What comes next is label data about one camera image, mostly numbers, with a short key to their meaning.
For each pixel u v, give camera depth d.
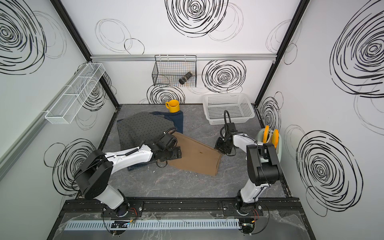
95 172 0.46
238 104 1.20
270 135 0.79
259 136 0.82
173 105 1.09
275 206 0.76
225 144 0.80
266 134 0.78
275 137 0.76
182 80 0.89
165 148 0.69
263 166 0.48
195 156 0.88
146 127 1.02
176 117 1.09
